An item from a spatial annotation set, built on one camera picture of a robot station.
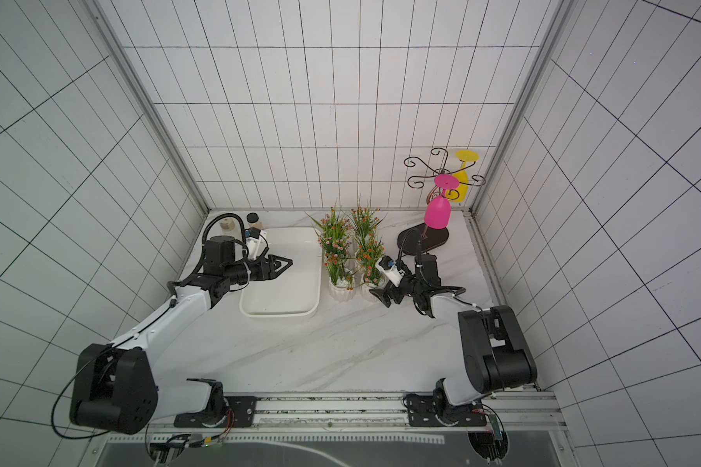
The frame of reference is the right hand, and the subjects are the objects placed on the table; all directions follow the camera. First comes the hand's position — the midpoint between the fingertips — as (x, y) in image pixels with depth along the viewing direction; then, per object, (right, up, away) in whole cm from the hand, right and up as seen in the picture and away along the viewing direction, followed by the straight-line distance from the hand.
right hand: (385, 270), depth 93 cm
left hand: (-31, +3, -10) cm, 32 cm away
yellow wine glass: (+20, +23, -13) cm, 33 cm away
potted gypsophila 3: (-6, +16, +8) cm, 19 cm away
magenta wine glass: (+17, +20, -3) cm, 26 cm away
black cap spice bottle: (-48, +17, +11) cm, 52 cm away
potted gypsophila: (-14, +2, -5) cm, 15 cm away
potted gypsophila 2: (-17, +14, -1) cm, 22 cm away
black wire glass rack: (+18, +11, +15) cm, 25 cm away
